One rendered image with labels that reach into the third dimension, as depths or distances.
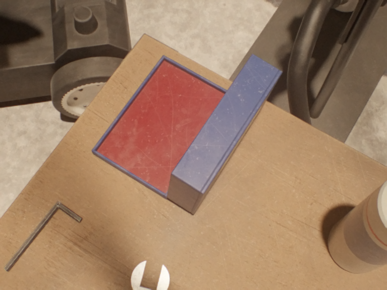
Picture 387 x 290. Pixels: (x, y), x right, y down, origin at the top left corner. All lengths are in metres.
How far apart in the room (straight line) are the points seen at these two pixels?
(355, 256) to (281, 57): 0.77
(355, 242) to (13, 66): 0.78
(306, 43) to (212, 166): 0.33
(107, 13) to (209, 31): 0.31
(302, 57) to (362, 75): 0.51
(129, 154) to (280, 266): 0.22
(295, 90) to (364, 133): 0.45
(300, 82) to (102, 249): 0.38
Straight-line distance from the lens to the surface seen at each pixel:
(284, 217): 0.62
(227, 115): 0.52
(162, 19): 1.30
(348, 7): 1.04
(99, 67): 1.01
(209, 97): 0.66
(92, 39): 1.03
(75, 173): 0.64
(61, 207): 0.63
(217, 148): 0.51
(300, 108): 0.81
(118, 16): 1.08
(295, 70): 0.78
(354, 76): 1.26
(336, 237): 0.58
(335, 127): 1.19
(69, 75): 1.03
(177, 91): 0.66
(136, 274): 0.60
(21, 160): 1.19
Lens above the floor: 1.06
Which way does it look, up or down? 69 degrees down
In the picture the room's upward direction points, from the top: straight up
